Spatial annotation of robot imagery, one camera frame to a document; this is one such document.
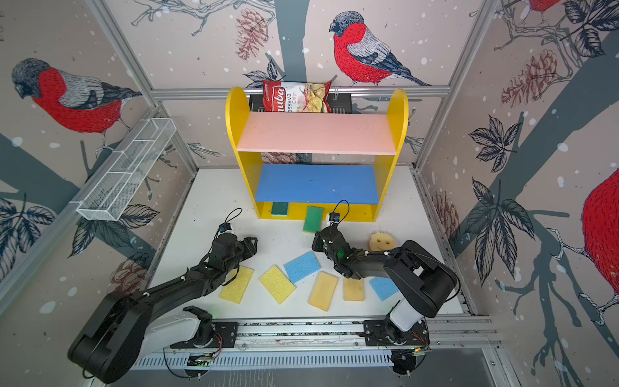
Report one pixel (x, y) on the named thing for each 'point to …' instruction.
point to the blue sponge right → (384, 287)
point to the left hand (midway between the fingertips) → (256, 236)
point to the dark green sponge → (280, 209)
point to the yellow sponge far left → (236, 291)
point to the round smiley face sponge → (381, 242)
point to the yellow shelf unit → (337, 160)
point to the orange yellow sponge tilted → (323, 291)
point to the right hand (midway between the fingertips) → (314, 233)
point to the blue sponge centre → (302, 267)
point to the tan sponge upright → (353, 289)
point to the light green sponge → (313, 219)
